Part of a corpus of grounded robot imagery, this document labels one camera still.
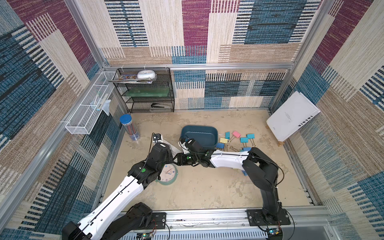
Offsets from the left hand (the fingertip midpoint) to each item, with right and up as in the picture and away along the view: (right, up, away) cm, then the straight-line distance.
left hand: (167, 148), depth 78 cm
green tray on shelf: (-16, +33, +18) cm, 41 cm away
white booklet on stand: (+73, +20, +10) cm, 76 cm away
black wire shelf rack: (-20, +33, +37) cm, 53 cm away
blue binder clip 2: (+31, -1, +21) cm, 38 cm away
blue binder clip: (+49, -4, +23) cm, 54 cm away
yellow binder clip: (+34, +2, +24) cm, 42 cm away
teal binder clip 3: (+54, +4, +27) cm, 60 cm away
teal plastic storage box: (+23, +4, +27) cm, 36 cm away
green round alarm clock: (0, -16, +8) cm, 18 cm away
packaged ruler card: (+2, -4, +18) cm, 19 cm away
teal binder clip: (+37, +5, +27) cm, 46 cm away
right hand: (+2, -8, +8) cm, 12 cm away
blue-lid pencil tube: (-25, +15, +11) cm, 31 cm away
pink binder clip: (+43, +5, +27) cm, 51 cm away
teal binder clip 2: (+48, +2, +25) cm, 54 cm away
